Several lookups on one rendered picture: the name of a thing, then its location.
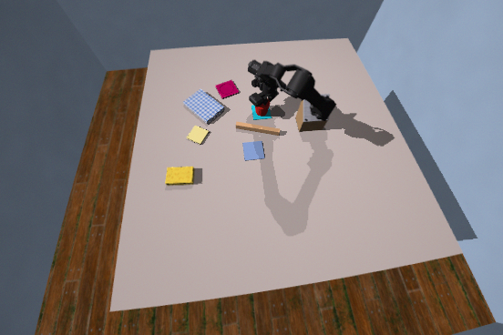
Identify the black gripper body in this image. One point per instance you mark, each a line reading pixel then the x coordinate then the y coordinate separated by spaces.
pixel 257 100

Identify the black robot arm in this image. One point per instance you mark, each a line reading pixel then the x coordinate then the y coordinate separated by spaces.
pixel 301 85

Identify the blue and white checkered towel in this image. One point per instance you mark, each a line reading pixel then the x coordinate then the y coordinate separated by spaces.
pixel 203 106

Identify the yellow sponge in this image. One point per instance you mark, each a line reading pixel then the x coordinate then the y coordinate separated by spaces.
pixel 180 176

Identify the dark red cup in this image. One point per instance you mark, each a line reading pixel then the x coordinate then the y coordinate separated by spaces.
pixel 262 109

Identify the magenta square coaster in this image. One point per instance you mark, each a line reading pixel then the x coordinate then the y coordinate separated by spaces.
pixel 227 89

